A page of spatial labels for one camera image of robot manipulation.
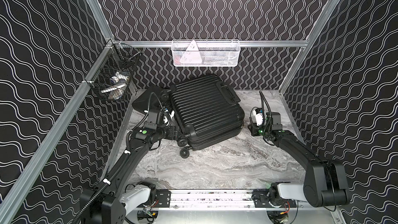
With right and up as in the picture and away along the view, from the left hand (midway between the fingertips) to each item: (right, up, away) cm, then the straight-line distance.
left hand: (173, 127), depth 79 cm
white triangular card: (+9, +40, +10) cm, 42 cm away
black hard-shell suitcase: (+18, +7, +3) cm, 20 cm away
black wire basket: (-38, +29, +10) cm, 48 cm away
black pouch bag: (-19, +16, +26) cm, 36 cm away
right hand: (+44, 0, +11) cm, 45 cm away
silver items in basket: (-27, +17, -5) cm, 32 cm away
